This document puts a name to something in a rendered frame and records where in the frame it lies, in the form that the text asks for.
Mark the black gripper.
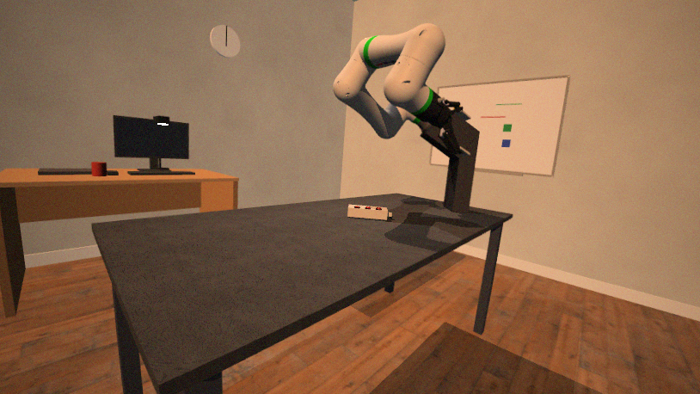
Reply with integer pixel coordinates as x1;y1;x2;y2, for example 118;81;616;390
429;100;471;157

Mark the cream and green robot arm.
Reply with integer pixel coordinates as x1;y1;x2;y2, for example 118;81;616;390
333;23;445;139

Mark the white power strip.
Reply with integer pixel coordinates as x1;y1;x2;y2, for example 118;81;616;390
347;205;390;220

